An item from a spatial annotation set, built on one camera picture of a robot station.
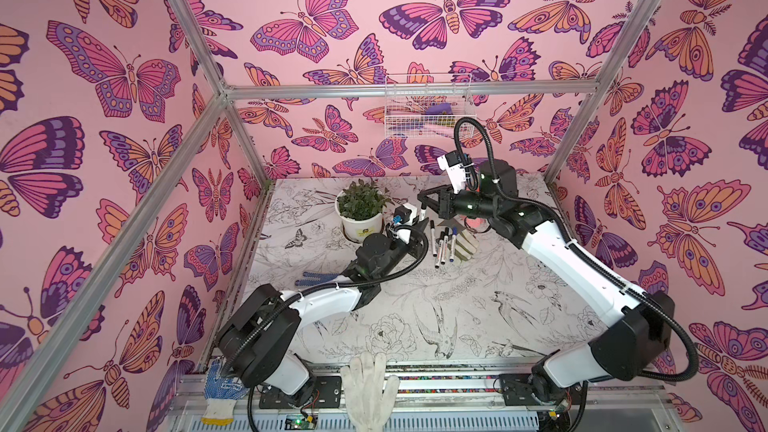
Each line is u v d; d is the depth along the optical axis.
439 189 0.67
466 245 1.00
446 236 1.02
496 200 0.56
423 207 0.72
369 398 0.73
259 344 0.43
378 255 0.60
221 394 0.73
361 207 0.91
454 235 1.03
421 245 0.70
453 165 0.64
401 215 0.64
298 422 0.72
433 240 1.01
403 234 0.68
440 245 1.00
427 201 0.71
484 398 0.73
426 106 0.97
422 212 0.73
